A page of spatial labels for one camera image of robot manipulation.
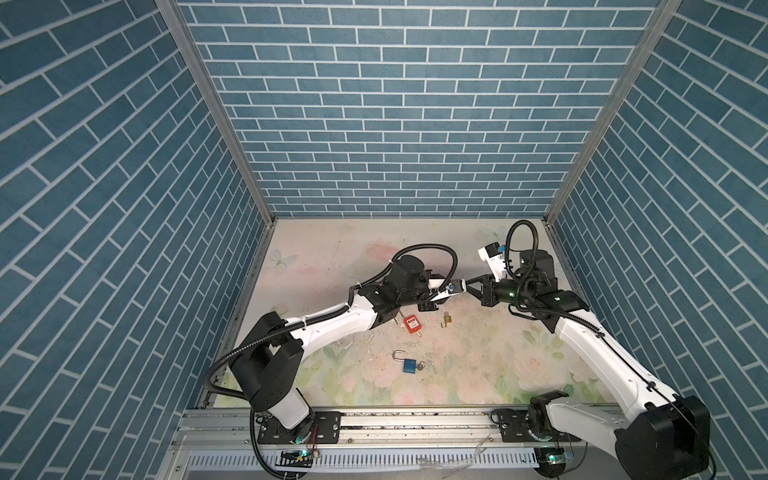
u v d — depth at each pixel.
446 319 0.94
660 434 0.38
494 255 0.69
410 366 0.84
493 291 0.68
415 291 0.68
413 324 0.91
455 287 0.65
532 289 0.61
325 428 0.74
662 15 0.71
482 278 0.71
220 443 0.73
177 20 0.71
